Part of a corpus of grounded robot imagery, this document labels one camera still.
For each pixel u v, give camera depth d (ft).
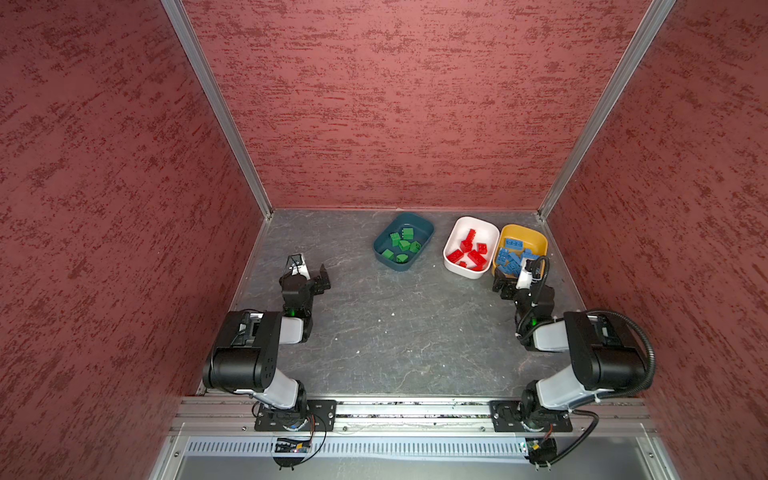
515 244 3.59
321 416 2.43
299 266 2.60
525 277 2.65
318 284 2.79
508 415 2.42
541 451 2.33
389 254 3.40
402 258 3.38
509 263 3.39
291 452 2.38
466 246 3.49
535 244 3.58
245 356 1.49
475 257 3.45
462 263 3.38
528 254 3.42
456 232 3.54
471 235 3.62
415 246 3.49
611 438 2.49
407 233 3.62
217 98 2.85
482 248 3.50
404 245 3.52
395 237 3.58
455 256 3.47
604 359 1.49
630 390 1.44
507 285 2.73
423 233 3.68
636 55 2.55
